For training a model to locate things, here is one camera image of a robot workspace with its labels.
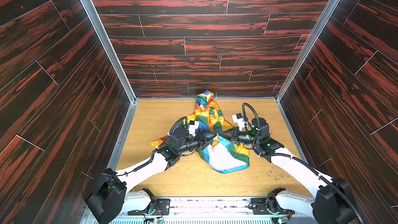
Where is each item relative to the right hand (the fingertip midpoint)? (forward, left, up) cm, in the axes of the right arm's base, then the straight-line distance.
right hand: (220, 132), depth 75 cm
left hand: (-5, +2, +1) cm, 5 cm away
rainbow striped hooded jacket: (-7, -1, -10) cm, 12 cm away
